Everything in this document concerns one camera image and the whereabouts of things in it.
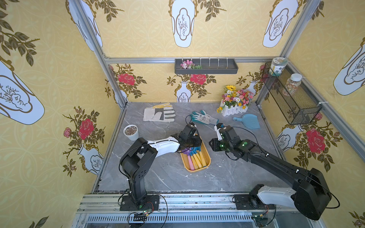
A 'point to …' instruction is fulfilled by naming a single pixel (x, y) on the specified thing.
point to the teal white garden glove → (201, 116)
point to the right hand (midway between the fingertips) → (213, 140)
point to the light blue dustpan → (250, 120)
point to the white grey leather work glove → (163, 112)
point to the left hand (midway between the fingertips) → (196, 139)
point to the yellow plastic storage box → (204, 151)
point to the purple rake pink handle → (187, 153)
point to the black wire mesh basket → (293, 98)
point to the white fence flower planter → (234, 101)
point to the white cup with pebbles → (131, 131)
